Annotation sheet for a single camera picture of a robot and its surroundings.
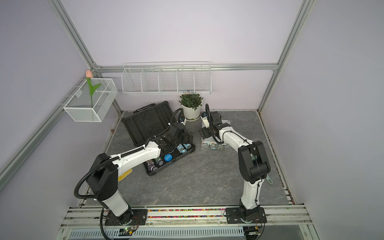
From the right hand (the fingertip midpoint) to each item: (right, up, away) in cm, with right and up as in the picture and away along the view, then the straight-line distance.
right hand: (207, 128), depth 97 cm
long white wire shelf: (-27, +33, +2) cm, 43 cm away
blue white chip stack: (-16, -13, -2) cm, 20 cm away
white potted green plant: (-11, +16, +6) cm, 20 cm away
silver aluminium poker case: (+1, -10, 0) cm, 10 cm away
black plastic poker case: (-41, +4, +3) cm, 41 cm away
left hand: (-13, -2, -10) cm, 17 cm away
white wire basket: (-70, +11, -17) cm, 73 cm away
